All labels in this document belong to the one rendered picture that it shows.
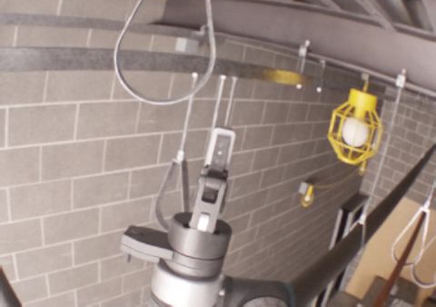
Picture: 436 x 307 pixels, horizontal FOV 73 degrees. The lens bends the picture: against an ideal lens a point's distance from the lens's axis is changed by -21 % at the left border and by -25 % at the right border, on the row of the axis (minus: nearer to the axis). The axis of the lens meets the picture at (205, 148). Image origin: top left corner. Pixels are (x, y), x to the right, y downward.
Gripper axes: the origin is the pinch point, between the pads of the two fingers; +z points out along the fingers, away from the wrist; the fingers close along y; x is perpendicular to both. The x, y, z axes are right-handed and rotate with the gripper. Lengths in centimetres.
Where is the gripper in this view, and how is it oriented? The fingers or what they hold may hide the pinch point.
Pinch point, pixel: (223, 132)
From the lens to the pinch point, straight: 42.7
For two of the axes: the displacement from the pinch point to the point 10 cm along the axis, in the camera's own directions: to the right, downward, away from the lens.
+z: 2.2, -9.7, -1.1
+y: -0.5, 1.0, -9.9
